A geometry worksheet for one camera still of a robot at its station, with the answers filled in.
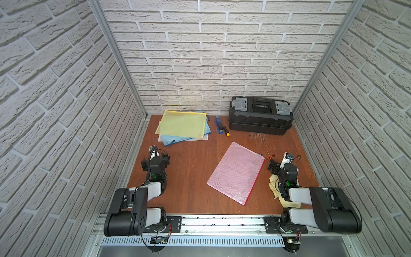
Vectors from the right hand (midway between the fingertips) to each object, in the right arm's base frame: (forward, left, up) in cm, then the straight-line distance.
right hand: (281, 161), depth 91 cm
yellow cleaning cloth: (-22, +4, -5) cm, 23 cm away
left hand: (+7, +73, +7) cm, 73 cm away
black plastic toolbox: (+25, +9, +13) cm, 30 cm away
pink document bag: (-3, +26, -4) cm, 27 cm away
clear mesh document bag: (+22, +44, -3) cm, 49 cm away
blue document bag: (+21, +69, -2) cm, 72 cm away
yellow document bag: (+36, +58, -3) cm, 68 cm away
